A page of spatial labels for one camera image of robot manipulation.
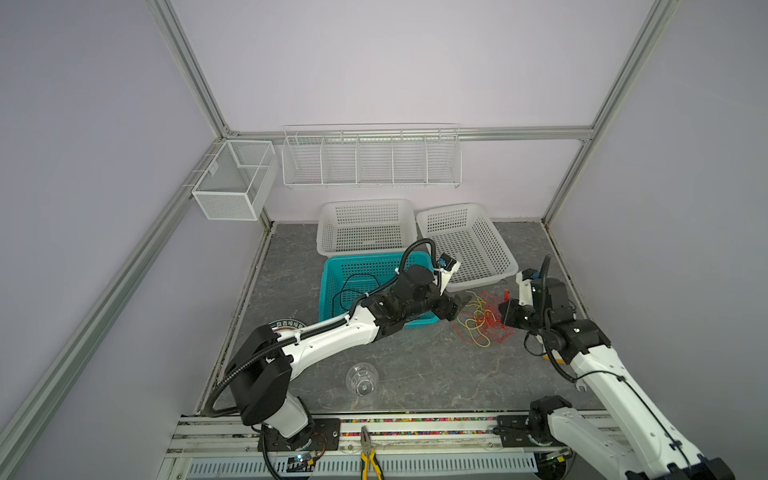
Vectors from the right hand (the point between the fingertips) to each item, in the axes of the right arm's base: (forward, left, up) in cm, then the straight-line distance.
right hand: (503, 307), depth 79 cm
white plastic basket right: (+40, +1, -15) cm, 43 cm away
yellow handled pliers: (-32, +36, -14) cm, 50 cm away
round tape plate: (+2, +63, -13) cm, 64 cm away
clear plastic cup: (-14, +38, -15) cm, 43 cm away
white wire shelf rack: (+49, +36, +16) cm, 63 cm away
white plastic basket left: (+44, +41, -14) cm, 62 cm away
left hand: (0, +12, +7) cm, 14 cm away
